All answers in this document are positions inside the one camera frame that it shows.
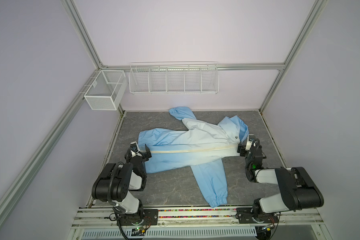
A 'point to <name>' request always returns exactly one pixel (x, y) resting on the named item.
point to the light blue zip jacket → (201, 145)
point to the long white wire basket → (171, 77)
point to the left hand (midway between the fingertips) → (139, 147)
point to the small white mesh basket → (106, 90)
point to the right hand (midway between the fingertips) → (250, 143)
